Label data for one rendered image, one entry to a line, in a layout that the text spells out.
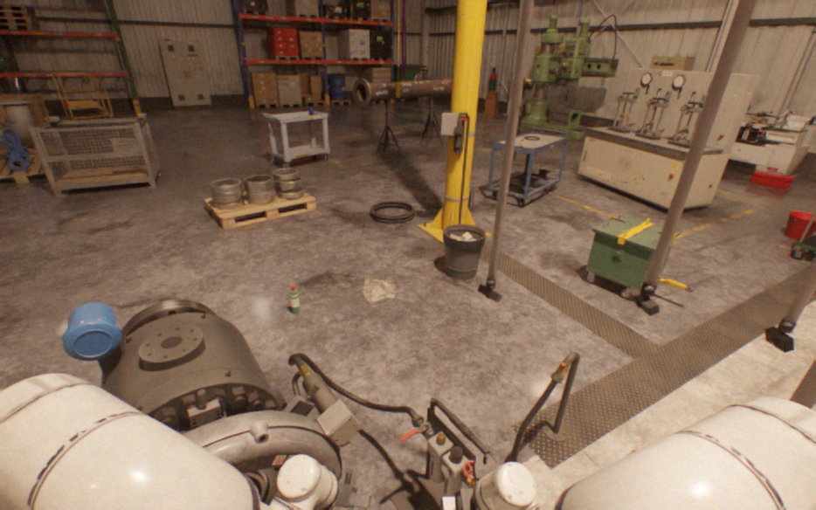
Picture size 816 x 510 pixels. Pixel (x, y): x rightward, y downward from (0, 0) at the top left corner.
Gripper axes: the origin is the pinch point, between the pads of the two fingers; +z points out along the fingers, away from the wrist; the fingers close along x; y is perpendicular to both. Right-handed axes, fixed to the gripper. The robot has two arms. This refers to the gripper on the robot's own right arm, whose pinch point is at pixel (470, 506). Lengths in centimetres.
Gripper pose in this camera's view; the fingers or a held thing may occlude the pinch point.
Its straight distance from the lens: 130.1
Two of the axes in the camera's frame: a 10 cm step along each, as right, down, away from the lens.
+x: 9.8, 0.6, 1.8
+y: 0.7, 7.7, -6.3
